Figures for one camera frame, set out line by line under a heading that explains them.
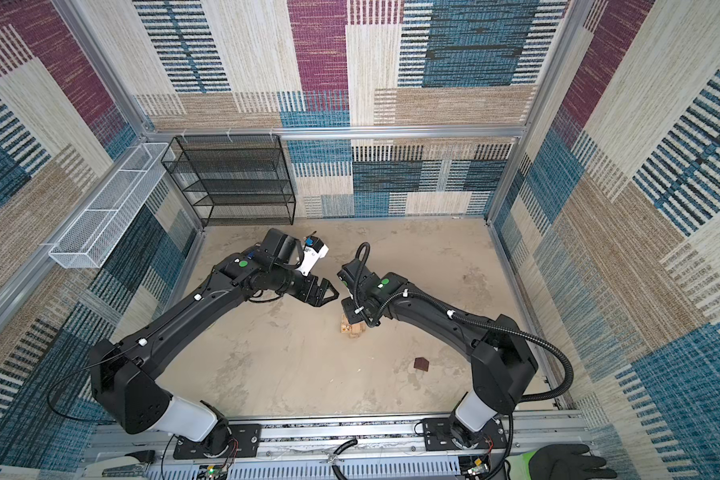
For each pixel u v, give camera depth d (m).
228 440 0.71
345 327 0.88
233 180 1.11
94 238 0.71
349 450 0.73
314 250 0.69
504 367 0.43
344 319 0.74
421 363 0.85
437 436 0.73
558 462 0.70
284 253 0.62
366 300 0.60
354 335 0.88
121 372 0.40
